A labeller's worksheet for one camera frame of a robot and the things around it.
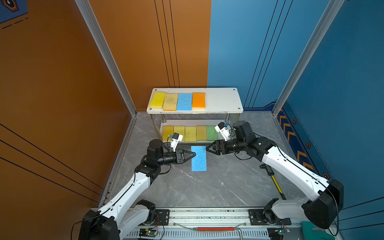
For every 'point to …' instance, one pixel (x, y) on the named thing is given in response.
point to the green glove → (310, 231)
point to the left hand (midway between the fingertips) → (194, 155)
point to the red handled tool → (214, 229)
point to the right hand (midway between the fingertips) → (209, 149)
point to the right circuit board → (281, 231)
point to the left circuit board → (147, 232)
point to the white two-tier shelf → (194, 113)
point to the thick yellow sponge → (168, 130)
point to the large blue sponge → (199, 161)
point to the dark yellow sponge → (201, 132)
